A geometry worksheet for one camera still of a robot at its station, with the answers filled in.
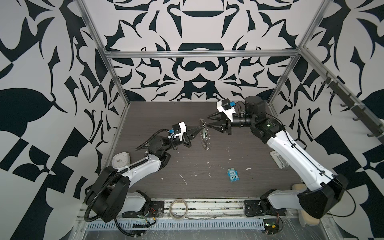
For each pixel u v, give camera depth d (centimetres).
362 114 55
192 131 61
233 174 84
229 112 56
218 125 58
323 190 38
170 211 75
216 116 63
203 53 91
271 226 71
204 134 63
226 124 57
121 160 87
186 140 60
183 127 55
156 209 73
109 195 42
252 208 74
